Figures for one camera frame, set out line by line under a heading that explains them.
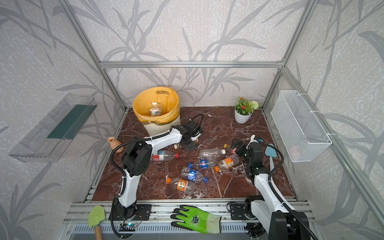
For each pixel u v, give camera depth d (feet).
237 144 2.52
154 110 2.99
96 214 2.40
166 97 3.17
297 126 2.10
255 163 2.11
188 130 2.40
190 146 2.84
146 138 1.86
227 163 2.82
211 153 3.00
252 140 2.51
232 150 3.00
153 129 2.82
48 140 2.11
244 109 3.27
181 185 2.53
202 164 2.77
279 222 1.32
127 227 2.35
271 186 1.67
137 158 1.74
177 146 3.14
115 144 2.93
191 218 2.32
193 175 2.71
